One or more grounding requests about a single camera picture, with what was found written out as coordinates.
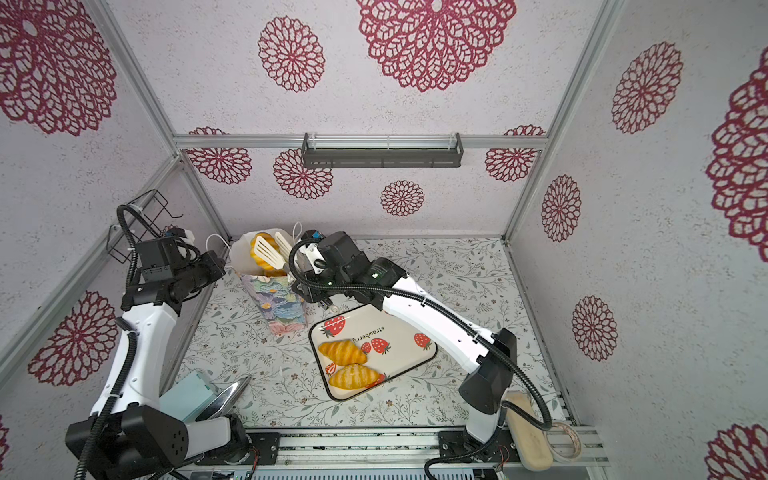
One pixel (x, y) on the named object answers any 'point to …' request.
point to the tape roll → (578, 441)
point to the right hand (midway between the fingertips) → (296, 279)
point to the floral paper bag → (274, 298)
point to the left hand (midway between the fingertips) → (224, 266)
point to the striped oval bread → (264, 264)
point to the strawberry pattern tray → (325, 330)
